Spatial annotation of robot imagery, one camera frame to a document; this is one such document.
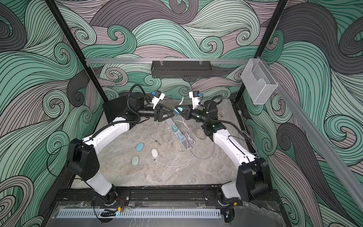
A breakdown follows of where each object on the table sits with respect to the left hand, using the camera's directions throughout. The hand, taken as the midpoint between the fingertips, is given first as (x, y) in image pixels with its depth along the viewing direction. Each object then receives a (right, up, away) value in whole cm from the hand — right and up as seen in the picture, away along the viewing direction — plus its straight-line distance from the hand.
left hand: (173, 111), depth 72 cm
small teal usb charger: (+2, 0, 0) cm, 2 cm away
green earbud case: (-24, -30, +14) cm, 41 cm away
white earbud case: (-12, -26, +16) cm, 33 cm away
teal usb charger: (0, -11, +23) cm, 26 cm away
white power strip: (-3, -8, +31) cm, 33 cm away
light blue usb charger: (+5, -17, +20) cm, 26 cm away
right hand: (+1, +2, +1) cm, 2 cm away
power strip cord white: (+12, -20, +21) cm, 32 cm away
